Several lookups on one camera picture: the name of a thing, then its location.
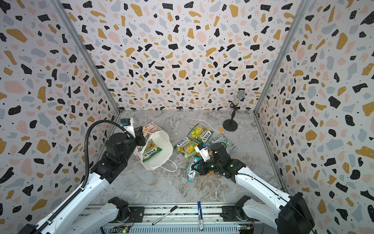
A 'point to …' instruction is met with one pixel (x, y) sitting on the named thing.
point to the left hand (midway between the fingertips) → (140, 124)
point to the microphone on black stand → (230, 125)
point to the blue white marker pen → (200, 219)
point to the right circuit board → (246, 228)
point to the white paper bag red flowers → (161, 139)
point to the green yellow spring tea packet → (150, 149)
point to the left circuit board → (121, 229)
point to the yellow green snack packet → (200, 133)
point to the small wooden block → (221, 130)
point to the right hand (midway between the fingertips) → (190, 166)
